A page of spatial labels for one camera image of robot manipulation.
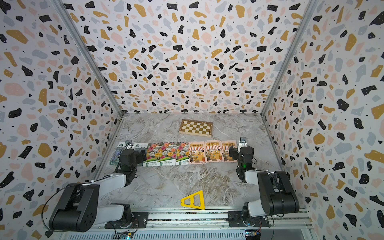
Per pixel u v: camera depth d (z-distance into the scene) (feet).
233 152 2.80
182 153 3.26
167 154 3.20
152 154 3.20
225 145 3.39
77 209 1.37
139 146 3.30
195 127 3.60
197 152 3.28
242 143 2.63
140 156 2.80
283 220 2.50
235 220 2.40
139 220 2.44
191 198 2.62
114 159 3.12
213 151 3.29
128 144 2.60
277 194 1.44
